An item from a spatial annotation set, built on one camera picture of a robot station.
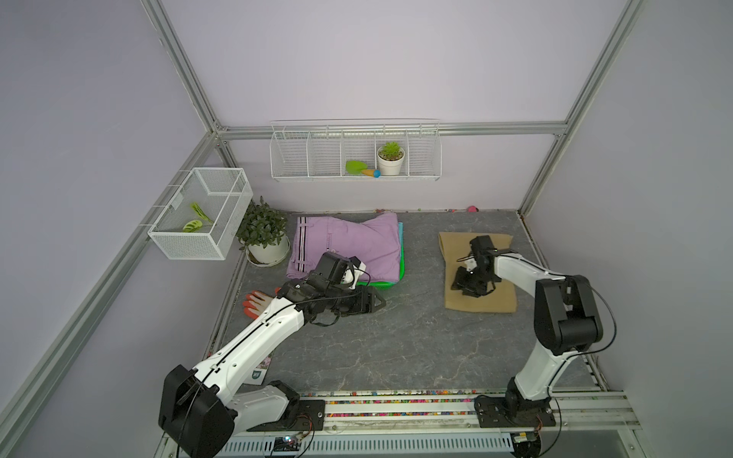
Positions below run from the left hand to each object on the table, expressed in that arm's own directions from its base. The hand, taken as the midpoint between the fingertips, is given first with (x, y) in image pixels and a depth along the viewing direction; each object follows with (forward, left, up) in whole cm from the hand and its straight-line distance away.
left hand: (376, 307), depth 74 cm
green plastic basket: (+12, -3, -10) cm, 15 cm away
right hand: (+13, -29, -16) cm, 36 cm away
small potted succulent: (+44, -8, +15) cm, 47 cm away
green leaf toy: (+22, +47, +13) cm, 53 cm away
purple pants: (+27, -1, -7) cm, 28 cm away
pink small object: (+52, -46, -19) cm, 72 cm away
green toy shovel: (+51, +3, +7) cm, 51 cm away
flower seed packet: (-9, +35, -18) cm, 40 cm away
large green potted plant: (+27, +34, 0) cm, 44 cm away
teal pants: (+30, -11, -7) cm, 33 cm away
